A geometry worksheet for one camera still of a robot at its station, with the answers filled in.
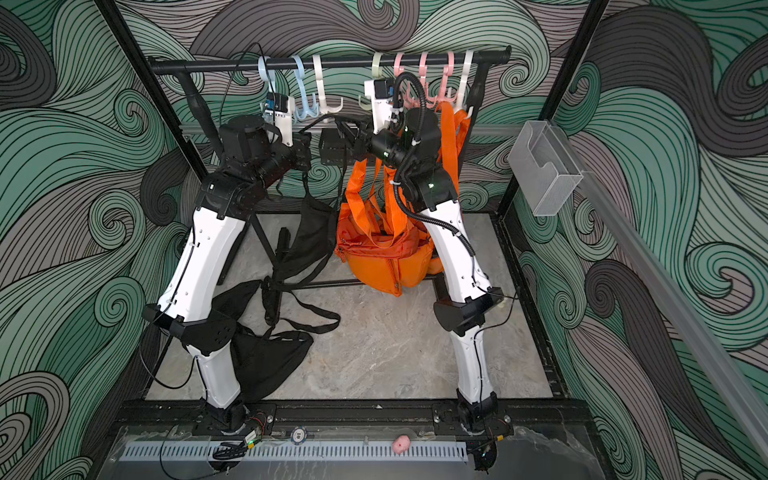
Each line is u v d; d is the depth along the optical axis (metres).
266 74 0.52
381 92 0.51
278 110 0.52
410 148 0.47
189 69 0.52
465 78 0.58
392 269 0.93
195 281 0.45
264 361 0.82
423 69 0.89
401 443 0.68
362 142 0.53
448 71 0.55
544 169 0.79
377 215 0.79
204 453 0.69
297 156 0.58
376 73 0.54
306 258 0.90
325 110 0.62
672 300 0.52
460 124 0.63
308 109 0.59
